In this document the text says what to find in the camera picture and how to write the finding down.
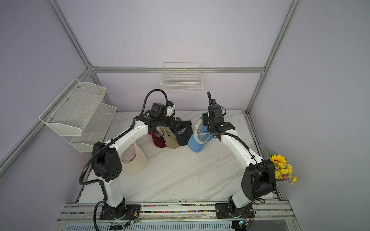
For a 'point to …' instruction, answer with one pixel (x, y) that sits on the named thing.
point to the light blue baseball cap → (200, 136)
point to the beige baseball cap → (133, 160)
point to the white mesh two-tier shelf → (77, 114)
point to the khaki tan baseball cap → (170, 140)
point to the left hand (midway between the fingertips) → (175, 121)
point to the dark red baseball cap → (157, 138)
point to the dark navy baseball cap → (184, 138)
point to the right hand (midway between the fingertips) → (210, 117)
